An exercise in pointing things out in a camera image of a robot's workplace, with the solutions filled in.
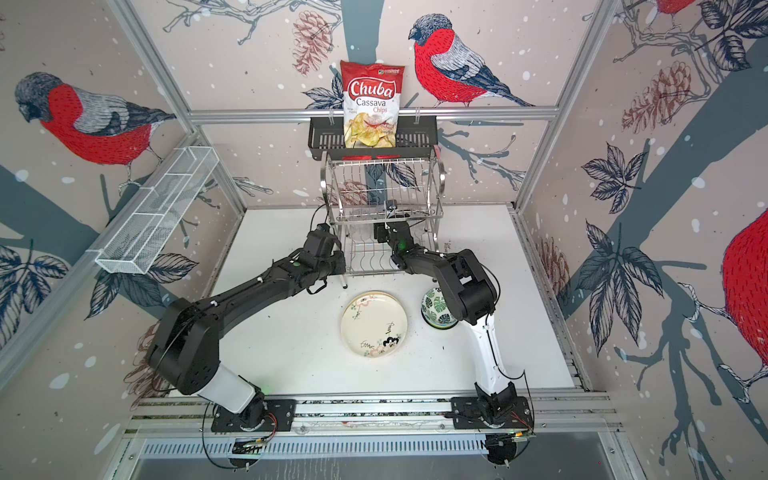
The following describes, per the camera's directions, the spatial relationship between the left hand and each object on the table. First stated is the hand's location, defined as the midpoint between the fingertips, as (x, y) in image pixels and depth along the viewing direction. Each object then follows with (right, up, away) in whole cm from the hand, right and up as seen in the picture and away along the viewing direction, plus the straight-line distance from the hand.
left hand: (342, 258), depth 88 cm
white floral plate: (+10, -19, -2) cm, 22 cm away
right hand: (+11, +11, +14) cm, 21 cm away
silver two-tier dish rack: (+4, +23, +34) cm, 41 cm away
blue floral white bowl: (+29, -18, -3) cm, 35 cm away
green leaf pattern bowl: (+28, -16, -1) cm, 33 cm away
